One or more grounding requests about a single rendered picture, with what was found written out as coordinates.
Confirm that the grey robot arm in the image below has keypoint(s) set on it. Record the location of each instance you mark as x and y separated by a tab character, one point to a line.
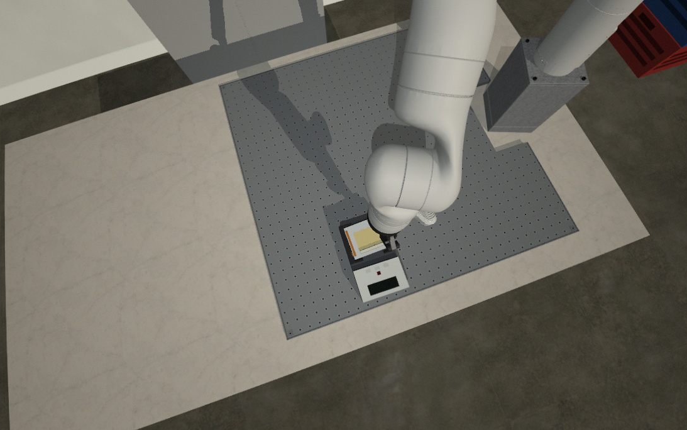
445	50

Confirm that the grey and white cassette dock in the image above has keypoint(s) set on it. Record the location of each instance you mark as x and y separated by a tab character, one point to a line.
377	274

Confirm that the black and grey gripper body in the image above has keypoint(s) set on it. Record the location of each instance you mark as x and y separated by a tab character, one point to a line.
387	236

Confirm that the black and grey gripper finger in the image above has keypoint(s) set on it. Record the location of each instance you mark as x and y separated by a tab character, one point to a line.
391	244

